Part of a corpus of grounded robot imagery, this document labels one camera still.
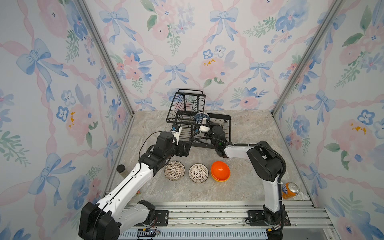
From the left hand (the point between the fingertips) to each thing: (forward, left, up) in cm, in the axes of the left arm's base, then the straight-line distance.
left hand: (183, 140), depth 78 cm
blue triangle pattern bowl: (+33, -9, -17) cm, 38 cm away
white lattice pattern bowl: (-9, -8, -20) cm, 23 cm away
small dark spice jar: (-11, +33, -10) cm, 37 cm away
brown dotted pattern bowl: (-8, +6, -20) cm, 22 cm away
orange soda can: (-22, -52, -10) cm, 57 cm away
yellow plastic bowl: (-15, -20, -17) cm, 31 cm away
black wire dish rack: (+36, 0, -12) cm, 38 cm away
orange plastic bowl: (-9, -21, -16) cm, 28 cm away
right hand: (+20, -16, -3) cm, 26 cm away
